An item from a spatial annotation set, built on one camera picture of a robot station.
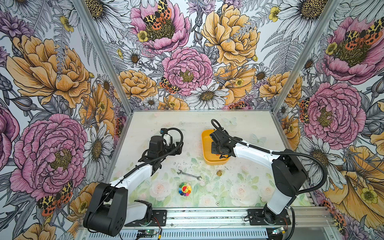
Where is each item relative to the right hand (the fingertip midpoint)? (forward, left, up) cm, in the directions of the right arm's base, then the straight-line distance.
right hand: (216, 152), depth 91 cm
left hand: (+2, +24, +4) cm, 24 cm away
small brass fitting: (-11, -1, -5) cm, 12 cm away
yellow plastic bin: (-2, +3, -4) cm, 6 cm away
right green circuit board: (-38, -26, -8) cm, 47 cm away
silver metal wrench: (-10, +21, -6) cm, 24 cm away
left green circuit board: (-38, +36, -7) cm, 52 cm away
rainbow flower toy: (-19, +19, -5) cm, 27 cm away
